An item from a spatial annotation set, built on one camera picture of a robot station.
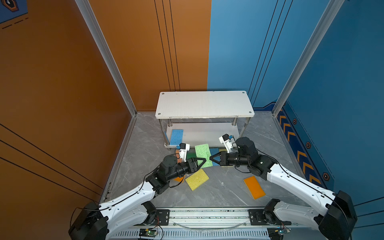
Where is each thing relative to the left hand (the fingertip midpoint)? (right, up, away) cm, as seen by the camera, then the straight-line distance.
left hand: (205, 160), depth 71 cm
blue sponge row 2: (-17, +9, +25) cm, 32 cm away
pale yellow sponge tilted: (-4, -14, +13) cm, 20 cm away
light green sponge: (-1, +4, +2) cm, 4 cm away
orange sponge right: (+28, -18, +9) cm, 35 cm away
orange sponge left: (-11, -7, -5) cm, 14 cm away
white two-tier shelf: (0, +22, +2) cm, 22 cm away
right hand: (+2, +1, 0) cm, 2 cm away
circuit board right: (+34, -34, -1) cm, 48 cm away
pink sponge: (-12, +1, -3) cm, 13 cm away
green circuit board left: (-28, -34, -1) cm, 44 cm away
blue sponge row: (+4, +4, +1) cm, 6 cm away
